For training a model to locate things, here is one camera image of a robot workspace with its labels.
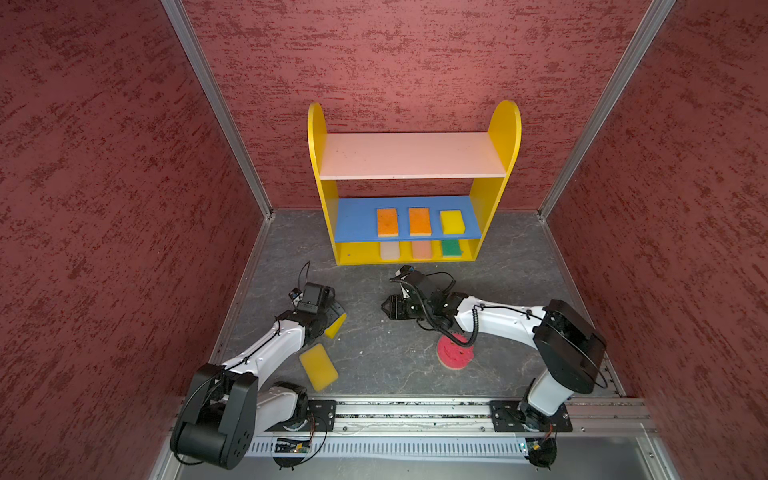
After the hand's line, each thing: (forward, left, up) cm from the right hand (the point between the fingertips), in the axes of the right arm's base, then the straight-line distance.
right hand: (386, 314), depth 85 cm
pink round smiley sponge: (-11, -18, -5) cm, 22 cm away
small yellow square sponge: (+27, -22, +9) cm, 36 cm away
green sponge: (+27, -24, -4) cm, 36 cm away
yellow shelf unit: (+25, +5, +8) cm, 27 cm away
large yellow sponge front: (-12, +20, -7) cm, 24 cm away
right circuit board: (-33, -37, -7) cm, 50 cm away
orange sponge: (+29, -1, +8) cm, 30 cm away
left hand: (+1, +18, -6) cm, 19 cm away
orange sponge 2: (+29, -12, +7) cm, 32 cm away
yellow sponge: (-3, +16, -5) cm, 17 cm away
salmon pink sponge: (+26, -13, -3) cm, 29 cm away
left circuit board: (-30, +24, -9) cm, 40 cm away
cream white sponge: (+27, -2, -5) cm, 27 cm away
